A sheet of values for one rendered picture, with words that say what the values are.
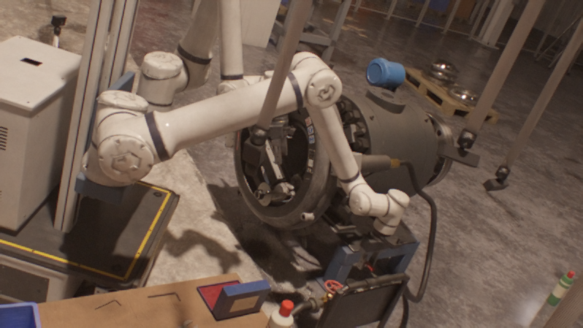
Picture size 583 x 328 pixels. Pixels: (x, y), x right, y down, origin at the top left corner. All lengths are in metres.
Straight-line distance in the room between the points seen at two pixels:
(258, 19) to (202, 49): 4.19
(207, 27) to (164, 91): 0.31
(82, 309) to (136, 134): 0.52
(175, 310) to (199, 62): 1.03
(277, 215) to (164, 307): 0.97
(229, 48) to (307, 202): 0.77
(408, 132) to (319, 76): 1.26
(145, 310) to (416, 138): 1.68
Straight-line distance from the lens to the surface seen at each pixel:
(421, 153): 2.87
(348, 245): 2.75
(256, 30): 6.48
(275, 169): 2.51
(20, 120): 1.91
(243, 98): 1.60
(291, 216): 2.46
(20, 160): 1.98
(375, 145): 2.61
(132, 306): 1.72
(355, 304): 2.09
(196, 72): 2.30
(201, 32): 2.24
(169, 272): 2.59
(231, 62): 2.04
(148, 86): 2.18
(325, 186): 2.33
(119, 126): 1.62
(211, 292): 1.82
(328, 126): 1.91
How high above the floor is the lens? 1.66
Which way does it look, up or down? 25 degrees down
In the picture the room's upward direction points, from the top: 20 degrees clockwise
